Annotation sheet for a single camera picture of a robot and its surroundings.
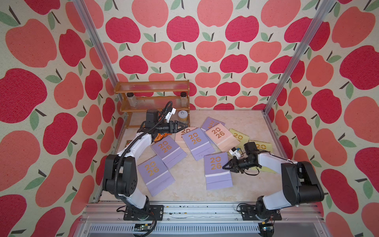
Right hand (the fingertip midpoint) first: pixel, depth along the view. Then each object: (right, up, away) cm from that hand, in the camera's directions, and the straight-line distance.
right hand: (225, 172), depth 86 cm
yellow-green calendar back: (+16, +18, +16) cm, 29 cm away
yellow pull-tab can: (-26, +35, +26) cm, 50 cm away
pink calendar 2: (+3, +18, +16) cm, 24 cm away
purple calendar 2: (-35, +11, +10) cm, 38 cm away
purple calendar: (-42, -2, +2) cm, 42 cm away
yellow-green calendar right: (+29, +13, +13) cm, 35 cm away
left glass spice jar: (-60, +46, +12) cm, 77 cm away
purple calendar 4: (-5, -3, 0) cm, 6 cm away
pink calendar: (-28, +17, +16) cm, 37 cm away
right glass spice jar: (-25, +45, +12) cm, 53 cm away
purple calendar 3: (-15, +15, +14) cm, 25 cm away
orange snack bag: (-42, +19, +17) cm, 49 cm away
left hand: (-23, +25, -6) cm, 35 cm away
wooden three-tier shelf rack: (-62, +50, +28) cm, 85 cm away
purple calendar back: (-5, +29, +28) cm, 41 cm away
